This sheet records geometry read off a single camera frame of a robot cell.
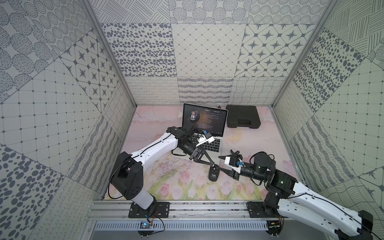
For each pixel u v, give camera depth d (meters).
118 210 0.76
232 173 0.58
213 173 0.84
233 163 0.52
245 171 0.57
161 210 0.73
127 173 0.43
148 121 1.11
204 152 0.65
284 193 0.50
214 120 0.98
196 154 0.63
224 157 0.56
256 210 0.73
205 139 0.66
